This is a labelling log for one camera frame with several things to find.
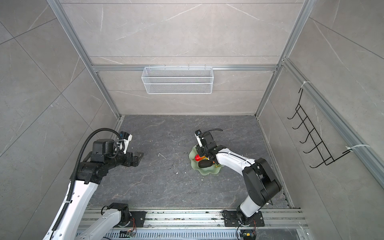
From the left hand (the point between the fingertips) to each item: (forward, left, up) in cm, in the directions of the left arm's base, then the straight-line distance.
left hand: (133, 148), depth 72 cm
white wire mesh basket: (+50, -21, +6) cm, 55 cm away
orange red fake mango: (+6, -37, -24) cm, 44 cm away
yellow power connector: (-35, -55, -24) cm, 70 cm away
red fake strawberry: (+5, -33, -20) cm, 39 cm away
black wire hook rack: (0, -86, +9) cm, 87 cm away
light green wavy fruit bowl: (-3, -41, -23) cm, 47 cm away
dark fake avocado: (+1, -37, -21) cm, 42 cm away
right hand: (+11, -35, -15) cm, 40 cm away
